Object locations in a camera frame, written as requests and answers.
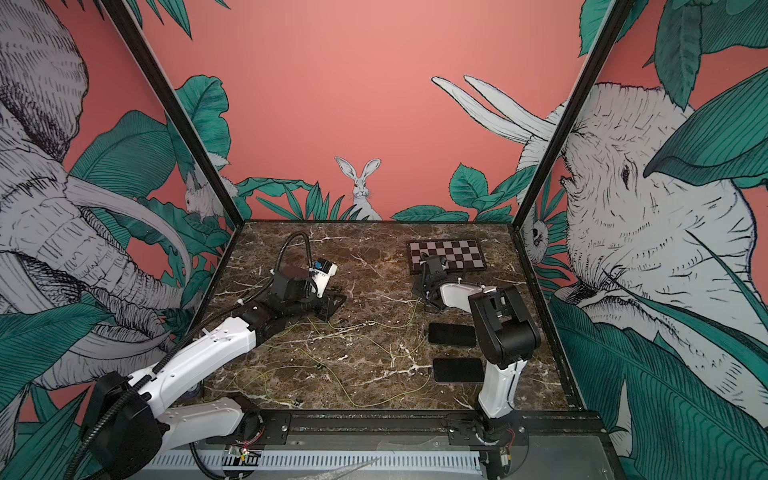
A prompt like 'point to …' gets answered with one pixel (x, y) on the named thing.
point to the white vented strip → (321, 461)
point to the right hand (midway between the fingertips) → (416, 281)
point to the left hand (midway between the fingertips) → (344, 293)
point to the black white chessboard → (460, 254)
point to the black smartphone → (452, 334)
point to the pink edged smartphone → (458, 370)
